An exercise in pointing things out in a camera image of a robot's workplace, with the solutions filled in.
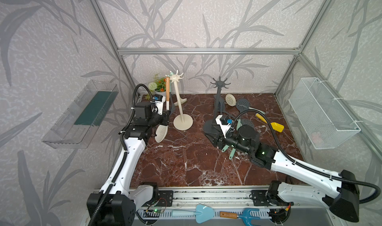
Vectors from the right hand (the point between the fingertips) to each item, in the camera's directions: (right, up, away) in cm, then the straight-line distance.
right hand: (208, 128), depth 67 cm
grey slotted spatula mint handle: (+12, +11, +41) cm, 44 cm away
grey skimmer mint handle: (+29, +12, +45) cm, 55 cm away
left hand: (-20, +8, +10) cm, 24 cm away
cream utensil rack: (-16, -1, +36) cm, 39 cm away
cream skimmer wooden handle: (-20, +17, +7) cm, 27 cm away
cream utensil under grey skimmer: (+16, -18, +21) cm, 31 cm away
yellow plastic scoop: (+47, -3, +33) cm, 58 cm away
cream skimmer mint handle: (+20, +16, +48) cm, 55 cm away
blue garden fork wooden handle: (+10, -40, +1) cm, 41 cm away
